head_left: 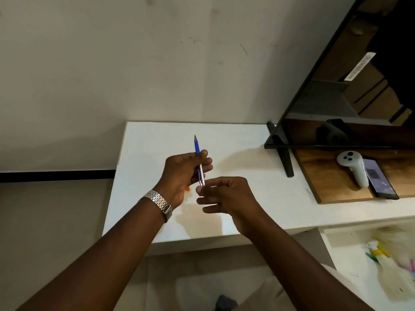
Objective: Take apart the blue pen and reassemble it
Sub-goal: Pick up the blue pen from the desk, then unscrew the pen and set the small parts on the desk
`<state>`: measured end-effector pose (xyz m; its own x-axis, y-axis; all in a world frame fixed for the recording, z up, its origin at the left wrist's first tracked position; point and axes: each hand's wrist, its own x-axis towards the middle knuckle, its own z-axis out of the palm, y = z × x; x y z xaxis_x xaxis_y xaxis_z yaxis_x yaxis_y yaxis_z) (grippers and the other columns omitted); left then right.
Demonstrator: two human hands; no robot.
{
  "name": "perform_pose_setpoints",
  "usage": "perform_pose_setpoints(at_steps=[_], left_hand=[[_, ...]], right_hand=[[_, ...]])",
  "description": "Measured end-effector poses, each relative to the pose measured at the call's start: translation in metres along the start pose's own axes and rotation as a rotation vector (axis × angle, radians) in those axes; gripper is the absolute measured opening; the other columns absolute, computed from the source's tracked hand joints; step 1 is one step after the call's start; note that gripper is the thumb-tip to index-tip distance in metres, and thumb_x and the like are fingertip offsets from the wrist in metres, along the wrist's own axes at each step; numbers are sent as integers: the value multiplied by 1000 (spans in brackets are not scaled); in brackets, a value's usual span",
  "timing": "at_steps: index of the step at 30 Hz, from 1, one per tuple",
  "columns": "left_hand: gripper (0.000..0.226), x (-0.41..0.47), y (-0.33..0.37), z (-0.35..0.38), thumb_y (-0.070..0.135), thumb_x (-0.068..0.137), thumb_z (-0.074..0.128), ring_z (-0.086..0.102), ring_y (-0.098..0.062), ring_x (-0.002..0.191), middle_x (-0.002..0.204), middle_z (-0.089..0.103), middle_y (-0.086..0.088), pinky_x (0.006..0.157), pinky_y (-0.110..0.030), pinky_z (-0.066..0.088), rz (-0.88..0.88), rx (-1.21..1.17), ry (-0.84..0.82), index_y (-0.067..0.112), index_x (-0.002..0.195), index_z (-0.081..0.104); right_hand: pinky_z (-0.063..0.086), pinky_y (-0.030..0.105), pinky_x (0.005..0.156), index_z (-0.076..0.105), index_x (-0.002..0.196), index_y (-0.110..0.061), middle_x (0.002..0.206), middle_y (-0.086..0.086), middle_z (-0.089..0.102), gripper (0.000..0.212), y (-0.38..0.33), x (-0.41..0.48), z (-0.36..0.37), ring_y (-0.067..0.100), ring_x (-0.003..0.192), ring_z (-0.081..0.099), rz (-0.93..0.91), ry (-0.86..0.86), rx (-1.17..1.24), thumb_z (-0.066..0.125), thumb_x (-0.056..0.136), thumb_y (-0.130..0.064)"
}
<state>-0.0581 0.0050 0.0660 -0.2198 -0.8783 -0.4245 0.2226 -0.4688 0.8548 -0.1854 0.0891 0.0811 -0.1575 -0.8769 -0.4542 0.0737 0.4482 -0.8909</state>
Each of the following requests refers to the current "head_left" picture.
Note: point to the person's right hand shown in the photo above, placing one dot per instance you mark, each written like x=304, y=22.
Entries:
x=236, y=200

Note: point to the person's left hand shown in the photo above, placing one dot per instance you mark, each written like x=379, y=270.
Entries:
x=176, y=178

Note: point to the person's left thumb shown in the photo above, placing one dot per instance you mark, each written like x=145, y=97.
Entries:
x=194, y=154

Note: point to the person's right fingers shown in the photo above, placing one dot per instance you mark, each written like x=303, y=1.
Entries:
x=215, y=191

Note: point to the blue and silver pen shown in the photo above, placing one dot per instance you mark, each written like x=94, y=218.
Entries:
x=196, y=146

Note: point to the person's left forearm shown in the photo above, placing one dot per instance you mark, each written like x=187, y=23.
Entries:
x=107, y=252

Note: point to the person's right forearm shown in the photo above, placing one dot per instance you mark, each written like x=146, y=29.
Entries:
x=291, y=265

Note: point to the silver metal wristwatch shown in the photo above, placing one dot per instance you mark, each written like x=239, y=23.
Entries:
x=155, y=199

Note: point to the black television stand leg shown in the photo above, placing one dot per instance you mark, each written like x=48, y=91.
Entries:
x=286, y=161

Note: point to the person's beige trousers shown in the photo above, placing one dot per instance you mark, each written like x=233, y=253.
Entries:
x=259, y=291

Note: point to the brown wooden board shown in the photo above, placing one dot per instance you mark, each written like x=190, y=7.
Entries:
x=327, y=181

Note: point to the person's dark shoe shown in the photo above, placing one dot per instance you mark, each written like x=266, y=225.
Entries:
x=226, y=303

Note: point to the white handheld controller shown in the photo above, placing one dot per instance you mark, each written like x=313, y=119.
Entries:
x=355, y=166

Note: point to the black smartphone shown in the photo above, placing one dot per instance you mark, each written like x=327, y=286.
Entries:
x=381, y=181

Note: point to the black flat screen television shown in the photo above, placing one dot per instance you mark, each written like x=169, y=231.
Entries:
x=356, y=103

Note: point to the white label sticker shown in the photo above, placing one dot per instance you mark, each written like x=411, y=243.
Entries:
x=360, y=66

